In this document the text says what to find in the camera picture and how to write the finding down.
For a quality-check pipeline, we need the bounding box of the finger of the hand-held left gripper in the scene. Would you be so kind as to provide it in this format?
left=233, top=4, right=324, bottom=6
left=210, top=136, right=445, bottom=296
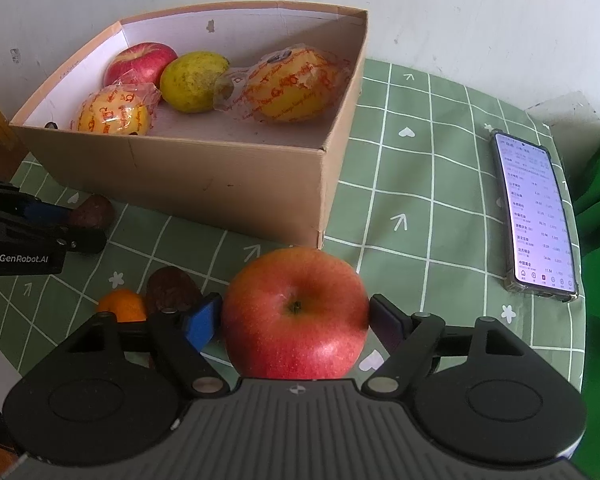
left=0, top=176, right=72, bottom=224
left=0, top=210, right=107, bottom=255

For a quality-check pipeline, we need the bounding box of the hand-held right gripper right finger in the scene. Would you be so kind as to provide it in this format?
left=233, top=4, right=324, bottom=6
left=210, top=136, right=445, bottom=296
left=362, top=294, right=518, bottom=395

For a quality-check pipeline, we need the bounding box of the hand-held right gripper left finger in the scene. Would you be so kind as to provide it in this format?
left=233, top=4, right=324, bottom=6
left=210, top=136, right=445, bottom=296
left=62, top=292, right=231, bottom=396

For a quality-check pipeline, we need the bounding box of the brown dried date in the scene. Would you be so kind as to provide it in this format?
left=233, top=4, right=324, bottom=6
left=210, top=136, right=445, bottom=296
left=146, top=266, right=203, bottom=317
left=67, top=194, right=116, bottom=231

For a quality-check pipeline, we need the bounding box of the small orange mandarin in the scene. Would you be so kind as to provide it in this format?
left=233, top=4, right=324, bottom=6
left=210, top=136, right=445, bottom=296
left=96, top=288, right=148, bottom=323

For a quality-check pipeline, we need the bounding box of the red apple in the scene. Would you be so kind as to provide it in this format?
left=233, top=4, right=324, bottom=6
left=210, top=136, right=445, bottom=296
left=103, top=42, right=179, bottom=88
left=221, top=247, right=371, bottom=380

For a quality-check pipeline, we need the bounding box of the small plastic-wrapped yellow apple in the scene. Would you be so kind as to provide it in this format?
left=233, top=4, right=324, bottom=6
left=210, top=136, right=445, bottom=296
left=70, top=82, right=161, bottom=137

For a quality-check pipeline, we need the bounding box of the brown cardboard box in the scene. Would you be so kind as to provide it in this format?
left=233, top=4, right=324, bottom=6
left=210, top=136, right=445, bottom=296
left=9, top=1, right=370, bottom=250

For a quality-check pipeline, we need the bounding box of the yellow-green pear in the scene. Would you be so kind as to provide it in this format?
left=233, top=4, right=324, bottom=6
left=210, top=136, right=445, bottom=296
left=159, top=51, right=231, bottom=113

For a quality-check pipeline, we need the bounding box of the large plastic-wrapped yellow apple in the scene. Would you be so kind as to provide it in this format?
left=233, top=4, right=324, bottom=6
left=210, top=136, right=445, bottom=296
left=212, top=46, right=353, bottom=124

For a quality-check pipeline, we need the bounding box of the green checked tablecloth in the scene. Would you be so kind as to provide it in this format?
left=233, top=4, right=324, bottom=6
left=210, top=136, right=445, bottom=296
left=0, top=57, right=588, bottom=386

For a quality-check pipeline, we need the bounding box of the smartphone with lit screen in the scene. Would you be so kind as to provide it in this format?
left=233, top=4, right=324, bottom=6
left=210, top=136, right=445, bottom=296
left=490, top=129, right=580, bottom=303

